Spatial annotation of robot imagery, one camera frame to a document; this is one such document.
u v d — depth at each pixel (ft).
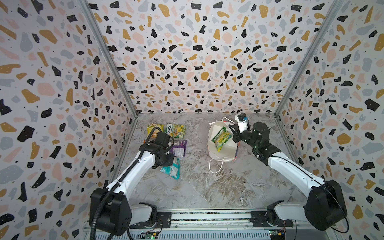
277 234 2.35
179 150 3.18
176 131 3.48
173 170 2.79
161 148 1.98
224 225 2.40
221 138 3.13
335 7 2.35
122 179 1.45
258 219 2.43
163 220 2.41
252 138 2.13
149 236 2.31
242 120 2.21
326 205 1.35
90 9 2.31
